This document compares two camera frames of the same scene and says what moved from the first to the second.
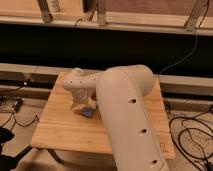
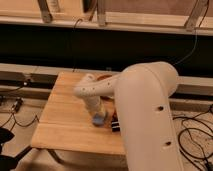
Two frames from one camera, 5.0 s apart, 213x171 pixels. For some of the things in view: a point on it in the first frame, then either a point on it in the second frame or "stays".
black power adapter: [19, 102] stays
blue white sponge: [86, 111] → [98, 118]
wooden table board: [62, 126] stays
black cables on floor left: [15, 122] stays
